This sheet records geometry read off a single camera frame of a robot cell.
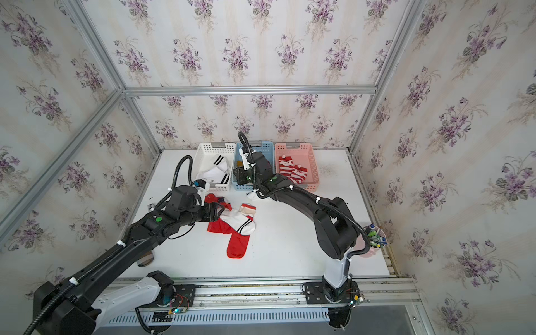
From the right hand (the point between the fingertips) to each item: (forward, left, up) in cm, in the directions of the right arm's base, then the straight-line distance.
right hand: (238, 169), depth 85 cm
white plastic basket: (+27, +11, -16) cm, 33 cm away
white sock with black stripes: (-15, +1, -18) cm, 23 cm away
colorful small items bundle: (-24, -53, -9) cm, 59 cm away
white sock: (+10, +14, -15) cm, 23 cm away
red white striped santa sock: (+20, -21, -19) cm, 35 cm away
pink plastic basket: (+27, -31, -18) cm, 45 cm away
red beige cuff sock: (-8, -3, -20) cm, 22 cm away
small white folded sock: (-1, -5, -18) cm, 19 cm away
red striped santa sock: (+13, -28, -19) cm, 36 cm away
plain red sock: (-23, 0, -21) cm, 31 cm away
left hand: (-16, +6, -4) cm, 17 cm away
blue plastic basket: (+29, -10, -15) cm, 34 cm away
